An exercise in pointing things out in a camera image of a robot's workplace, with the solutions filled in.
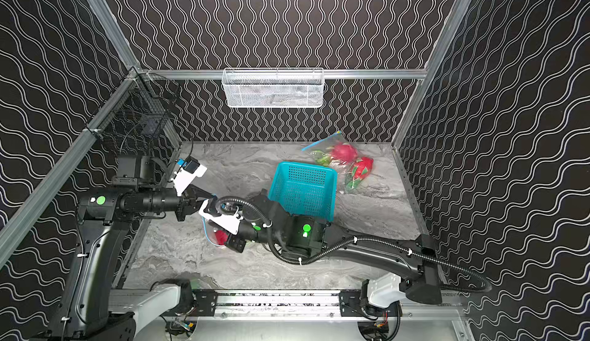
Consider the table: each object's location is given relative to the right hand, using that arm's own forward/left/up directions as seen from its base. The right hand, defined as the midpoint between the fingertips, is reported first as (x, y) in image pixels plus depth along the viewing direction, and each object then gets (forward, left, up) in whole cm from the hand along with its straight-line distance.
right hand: (211, 218), depth 56 cm
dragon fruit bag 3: (+38, -48, -27) cm, 67 cm away
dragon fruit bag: (+2, +2, -16) cm, 16 cm away
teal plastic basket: (+33, -23, -35) cm, 53 cm away
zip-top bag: (+42, -41, -32) cm, 67 cm away
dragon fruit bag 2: (+48, -40, -27) cm, 68 cm away
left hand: (+6, +1, -1) cm, 6 cm away
